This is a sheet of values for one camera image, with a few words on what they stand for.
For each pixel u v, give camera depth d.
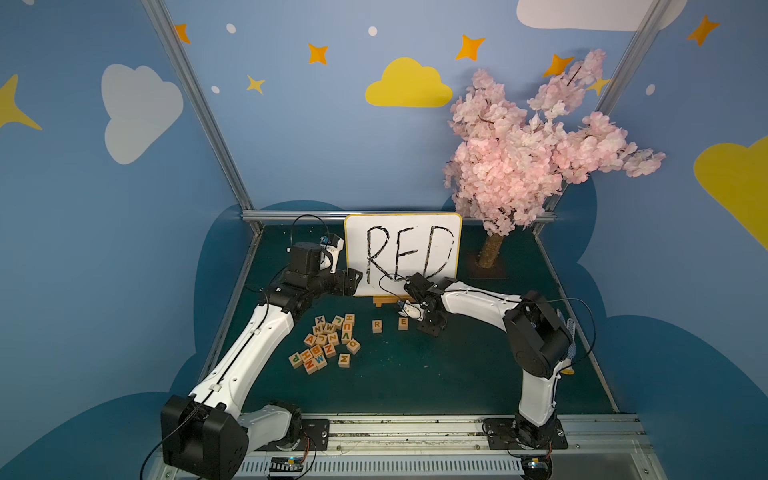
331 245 0.69
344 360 0.84
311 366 0.84
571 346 0.53
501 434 0.75
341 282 0.69
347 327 0.91
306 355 0.85
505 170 0.70
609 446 0.74
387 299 0.94
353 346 0.88
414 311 0.85
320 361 0.84
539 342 0.50
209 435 0.37
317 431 0.75
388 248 0.88
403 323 0.91
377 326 0.91
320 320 0.93
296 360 0.84
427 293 0.70
